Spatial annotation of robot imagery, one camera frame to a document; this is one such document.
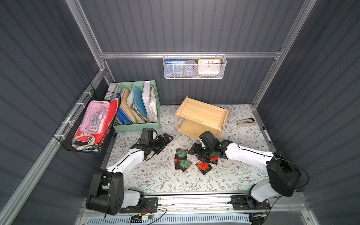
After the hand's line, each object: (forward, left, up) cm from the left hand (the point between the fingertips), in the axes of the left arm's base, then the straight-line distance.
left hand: (168, 141), depth 86 cm
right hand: (-7, -16, -2) cm, 17 cm away
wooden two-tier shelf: (+12, -16, +9) cm, 22 cm away
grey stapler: (+24, -61, -12) cm, 66 cm away
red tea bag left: (-10, -6, -11) cm, 16 cm away
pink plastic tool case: (+2, +36, +20) cm, 41 cm away
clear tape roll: (-11, +34, +17) cm, 40 cm away
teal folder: (+25, +20, +11) cm, 34 cm away
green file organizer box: (+20, +29, -1) cm, 35 cm away
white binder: (+24, +14, +13) cm, 31 cm away
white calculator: (+28, -48, -9) cm, 56 cm away
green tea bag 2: (-11, -10, -10) cm, 18 cm away
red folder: (-8, +32, +17) cm, 37 cm away
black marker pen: (+14, -74, -15) cm, 77 cm away
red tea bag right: (-8, -29, -10) cm, 32 cm away
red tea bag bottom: (-13, -23, -11) cm, 28 cm away
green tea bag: (-4, -8, -10) cm, 13 cm away
